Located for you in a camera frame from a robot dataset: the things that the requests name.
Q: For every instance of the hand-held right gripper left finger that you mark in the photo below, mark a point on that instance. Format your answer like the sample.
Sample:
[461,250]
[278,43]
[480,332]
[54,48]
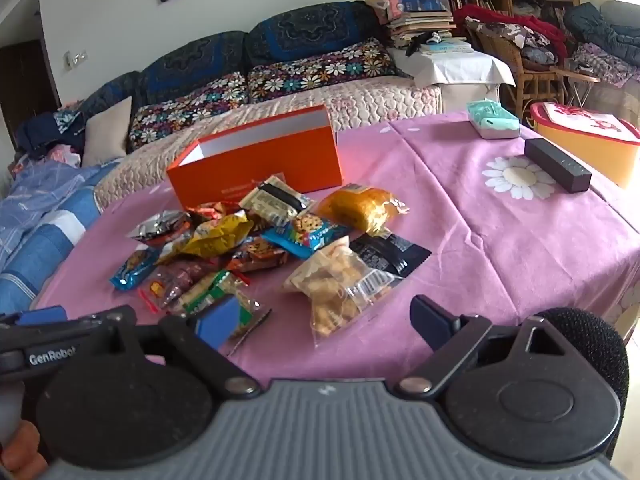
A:
[220,322]

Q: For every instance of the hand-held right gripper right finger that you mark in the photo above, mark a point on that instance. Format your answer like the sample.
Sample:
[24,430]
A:
[429,317]

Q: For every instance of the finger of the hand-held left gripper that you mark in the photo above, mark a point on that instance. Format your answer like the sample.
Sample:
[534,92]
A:
[45,316]

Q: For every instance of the clear bag of fried snacks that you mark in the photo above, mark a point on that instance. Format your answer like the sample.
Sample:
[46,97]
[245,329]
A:
[330,280]

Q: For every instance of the blue cookie packet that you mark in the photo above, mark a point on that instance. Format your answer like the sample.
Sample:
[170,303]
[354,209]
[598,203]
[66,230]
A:
[310,232]

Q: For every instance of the yellow pie packet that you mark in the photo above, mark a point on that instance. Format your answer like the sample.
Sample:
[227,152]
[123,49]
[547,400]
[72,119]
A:
[360,210]

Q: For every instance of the orange cardboard box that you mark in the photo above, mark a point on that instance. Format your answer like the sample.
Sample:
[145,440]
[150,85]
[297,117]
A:
[280,165]

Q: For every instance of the person's left hand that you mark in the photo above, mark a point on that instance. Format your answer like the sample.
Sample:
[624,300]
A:
[20,447]

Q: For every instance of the green and clear cracker packet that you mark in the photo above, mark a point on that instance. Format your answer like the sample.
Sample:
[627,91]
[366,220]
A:
[215,290]

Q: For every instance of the dark red snack packet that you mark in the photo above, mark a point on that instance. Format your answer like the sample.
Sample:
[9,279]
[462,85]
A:
[175,280]

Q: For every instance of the brown cookie packet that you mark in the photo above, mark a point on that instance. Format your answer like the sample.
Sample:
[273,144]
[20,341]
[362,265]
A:
[257,255]

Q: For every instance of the crumpled gold snack packet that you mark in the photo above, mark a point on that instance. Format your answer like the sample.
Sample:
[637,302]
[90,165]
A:
[220,235]

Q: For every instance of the pink floral tablecloth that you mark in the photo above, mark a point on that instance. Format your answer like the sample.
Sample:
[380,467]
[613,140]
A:
[475,240]

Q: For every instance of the blue striped blanket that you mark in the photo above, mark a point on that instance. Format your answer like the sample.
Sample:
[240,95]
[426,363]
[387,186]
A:
[45,220]

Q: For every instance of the blue and orange snack packet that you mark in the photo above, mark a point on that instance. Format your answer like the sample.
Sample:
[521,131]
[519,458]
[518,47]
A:
[132,267]

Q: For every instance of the silver and red snack packet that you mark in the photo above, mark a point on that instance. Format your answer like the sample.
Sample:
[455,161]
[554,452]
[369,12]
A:
[157,227]

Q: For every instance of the red and gold snack packet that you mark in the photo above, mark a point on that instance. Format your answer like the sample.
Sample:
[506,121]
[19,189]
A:
[210,208]

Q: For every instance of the beige and black snack packet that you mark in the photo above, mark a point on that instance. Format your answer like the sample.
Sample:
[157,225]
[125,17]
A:
[272,202]

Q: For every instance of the black foam microphone cover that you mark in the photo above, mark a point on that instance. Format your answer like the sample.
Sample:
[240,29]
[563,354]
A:
[590,335]

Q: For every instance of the pile of clothes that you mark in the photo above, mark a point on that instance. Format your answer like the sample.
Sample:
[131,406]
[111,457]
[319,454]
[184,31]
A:
[47,130]

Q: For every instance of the beige pillow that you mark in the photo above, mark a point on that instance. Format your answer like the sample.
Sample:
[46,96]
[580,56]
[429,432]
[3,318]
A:
[105,132]

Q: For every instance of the black bar speaker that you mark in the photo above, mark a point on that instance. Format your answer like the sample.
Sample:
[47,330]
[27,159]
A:
[557,165]

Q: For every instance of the teal tissue pack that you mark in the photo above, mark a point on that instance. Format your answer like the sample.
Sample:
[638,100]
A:
[492,120]

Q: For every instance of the floral cushion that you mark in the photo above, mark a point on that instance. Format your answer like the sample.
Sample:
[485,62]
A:
[190,110]
[320,72]

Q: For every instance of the quilted pink sofa cover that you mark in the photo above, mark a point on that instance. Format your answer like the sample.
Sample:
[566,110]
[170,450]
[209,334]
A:
[375,102]

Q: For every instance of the yellow container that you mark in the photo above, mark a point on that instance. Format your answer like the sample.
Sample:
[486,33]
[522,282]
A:
[595,155]

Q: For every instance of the rattan chair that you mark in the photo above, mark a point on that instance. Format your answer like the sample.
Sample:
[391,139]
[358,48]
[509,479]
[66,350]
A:
[505,55]

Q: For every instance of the stack of books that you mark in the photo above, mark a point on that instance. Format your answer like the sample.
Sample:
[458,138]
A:
[420,15]

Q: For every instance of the red blanket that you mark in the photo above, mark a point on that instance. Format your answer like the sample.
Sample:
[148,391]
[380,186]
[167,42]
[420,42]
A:
[520,22]

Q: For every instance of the pile of dark jackets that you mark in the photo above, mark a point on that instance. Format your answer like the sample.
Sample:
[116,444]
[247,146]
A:
[600,27]

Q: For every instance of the wall switch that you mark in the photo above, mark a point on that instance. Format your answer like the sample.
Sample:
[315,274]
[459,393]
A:
[75,59]

